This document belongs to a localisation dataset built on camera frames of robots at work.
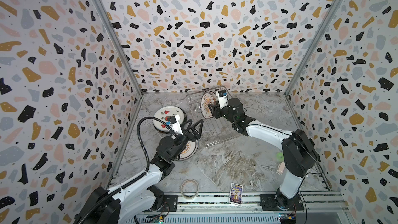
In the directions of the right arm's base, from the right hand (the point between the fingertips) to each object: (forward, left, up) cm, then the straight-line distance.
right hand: (210, 100), depth 85 cm
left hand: (-16, +5, +5) cm, 17 cm away
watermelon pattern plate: (+8, +31, -22) cm, 39 cm away
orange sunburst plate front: (-19, +12, -23) cm, 32 cm away
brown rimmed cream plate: (+4, +18, -21) cm, 28 cm away
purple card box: (-41, -13, -23) cm, 49 cm away
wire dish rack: (-5, -3, -24) cm, 24 cm away
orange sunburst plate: (+13, +2, -13) cm, 19 cm away
